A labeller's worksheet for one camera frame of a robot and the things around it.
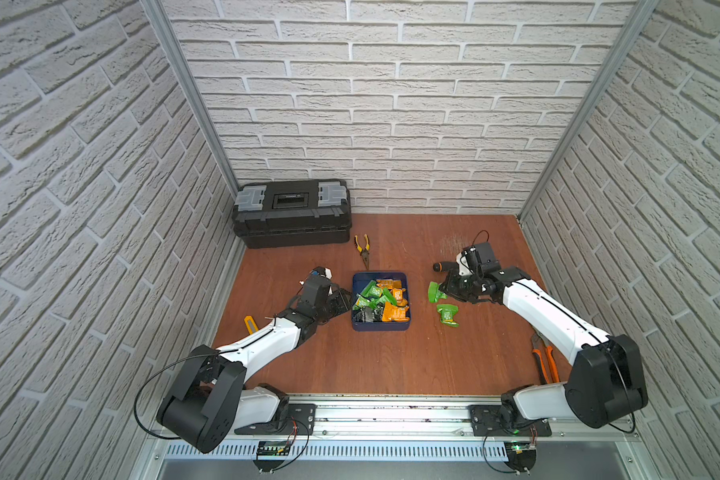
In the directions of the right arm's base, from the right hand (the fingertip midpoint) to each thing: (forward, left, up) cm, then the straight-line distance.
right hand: (445, 287), depth 86 cm
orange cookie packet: (+8, +15, -9) cm, 19 cm away
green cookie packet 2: (-1, +3, -2) cm, 4 cm away
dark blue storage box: (+3, +13, -9) cm, 16 cm away
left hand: (+1, +27, -2) cm, 27 cm away
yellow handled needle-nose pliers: (+22, +23, -9) cm, 33 cm away
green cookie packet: (-3, -2, -10) cm, 11 cm away
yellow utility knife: (-3, +60, -10) cm, 61 cm away
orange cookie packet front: (-4, +15, -8) cm, 17 cm away
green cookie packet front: (+4, +22, -9) cm, 24 cm away
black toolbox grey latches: (+29, +47, +6) cm, 55 cm away
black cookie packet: (-3, +23, -8) cm, 25 cm away
